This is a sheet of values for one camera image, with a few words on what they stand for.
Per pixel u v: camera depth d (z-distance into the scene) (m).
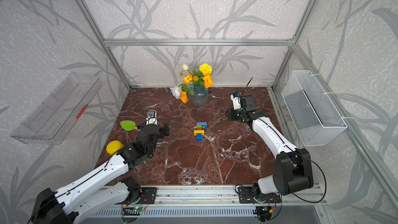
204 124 0.98
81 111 0.68
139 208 0.71
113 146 0.80
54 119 0.68
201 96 1.02
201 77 0.89
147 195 0.72
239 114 0.74
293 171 0.42
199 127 0.96
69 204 0.41
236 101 0.78
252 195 0.73
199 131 0.94
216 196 0.75
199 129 0.96
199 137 0.93
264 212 0.76
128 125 1.00
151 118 0.66
